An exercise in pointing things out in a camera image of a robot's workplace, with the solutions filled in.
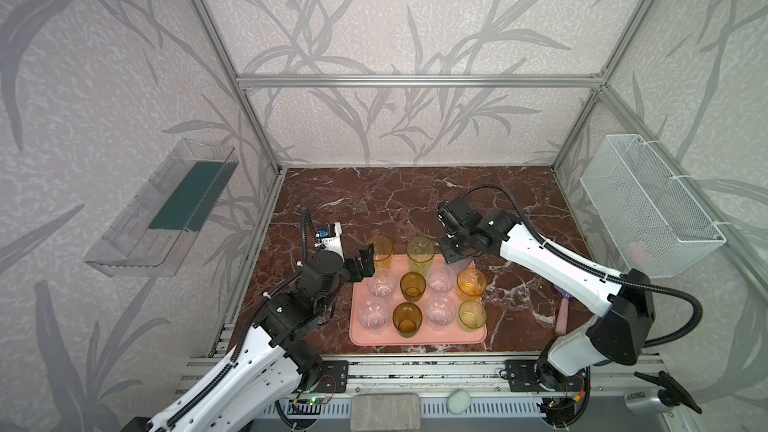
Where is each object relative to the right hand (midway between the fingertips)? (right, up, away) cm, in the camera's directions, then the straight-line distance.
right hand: (447, 239), depth 81 cm
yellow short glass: (+7, -13, +4) cm, 15 cm away
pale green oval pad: (+1, -36, -12) cm, 38 cm away
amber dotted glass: (-10, -15, +6) cm, 19 cm away
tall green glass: (-7, -4, +2) cm, 9 cm away
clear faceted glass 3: (-1, -12, +5) cm, 13 cm away
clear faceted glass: (-18, -13, +3) cm, 23 cm away
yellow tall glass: (-18, -3, +4) cm, 19 cm away
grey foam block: (-16, -37, -14) cm, 43 cm away
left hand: (-22, +1, -8) cm, 23 cm away
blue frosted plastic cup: (+4, -8, +3) cm, 9 cm away
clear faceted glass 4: (-2, -21, +3) cm, 21 cm away
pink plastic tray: (-6, -26, -1) cm, 27 cm away
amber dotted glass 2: (-11, -22, +1) cm, 25 cm away
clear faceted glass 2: (-21, -21, +2) cm, 30 cm away
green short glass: (+7, -22, +2) cm, 23 cm away
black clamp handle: (+41, -27, -22) cm, 54 cm away
